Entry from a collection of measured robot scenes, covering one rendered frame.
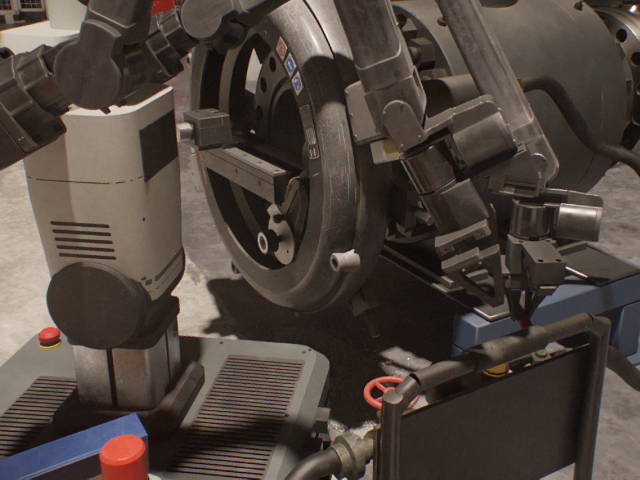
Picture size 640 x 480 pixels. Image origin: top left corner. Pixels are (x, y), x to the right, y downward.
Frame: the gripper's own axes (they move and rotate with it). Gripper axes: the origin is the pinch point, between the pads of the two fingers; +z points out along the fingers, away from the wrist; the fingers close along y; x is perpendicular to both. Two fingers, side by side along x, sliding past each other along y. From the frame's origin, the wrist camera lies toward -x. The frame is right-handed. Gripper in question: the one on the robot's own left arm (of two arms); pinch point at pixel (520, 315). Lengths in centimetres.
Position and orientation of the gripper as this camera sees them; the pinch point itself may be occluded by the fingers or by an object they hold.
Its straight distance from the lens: 126.9
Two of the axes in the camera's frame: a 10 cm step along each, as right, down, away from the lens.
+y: 10.0, -0.2, 0.5
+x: -0.5, -3.8, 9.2
